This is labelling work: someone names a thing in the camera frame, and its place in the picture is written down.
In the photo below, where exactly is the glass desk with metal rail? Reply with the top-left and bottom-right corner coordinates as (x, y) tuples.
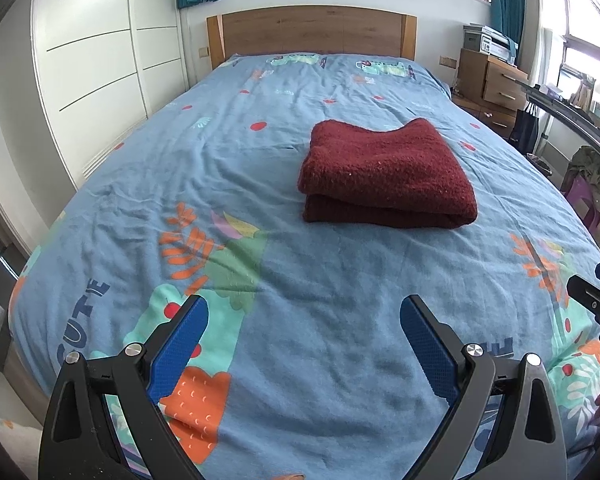
(516, 80), (600, 155)

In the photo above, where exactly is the grey box stack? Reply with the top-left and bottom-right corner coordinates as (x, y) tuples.
(463, 24), (518, 65)

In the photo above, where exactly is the dark red knit sweater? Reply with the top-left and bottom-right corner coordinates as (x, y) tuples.
(298, 118), (478, 229)

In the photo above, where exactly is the white wardrobe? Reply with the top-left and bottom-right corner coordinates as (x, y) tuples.
(31, 0), (189, 186)

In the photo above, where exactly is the black bag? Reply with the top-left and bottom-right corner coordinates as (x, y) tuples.
(508, 103), (539, 155)

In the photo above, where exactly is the wooden headboard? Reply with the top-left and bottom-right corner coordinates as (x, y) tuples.
(206, 6), (418, 68)

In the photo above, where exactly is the blue patterned bed cover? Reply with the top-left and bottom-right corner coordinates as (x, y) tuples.
(9, 54), (600, 479)

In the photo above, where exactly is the wooden drawer nightstand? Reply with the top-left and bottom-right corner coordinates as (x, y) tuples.
(452, 49), (528, 139)

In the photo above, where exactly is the chair with draped clothes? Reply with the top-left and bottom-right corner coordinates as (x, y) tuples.
(560, 145), (600, 230)

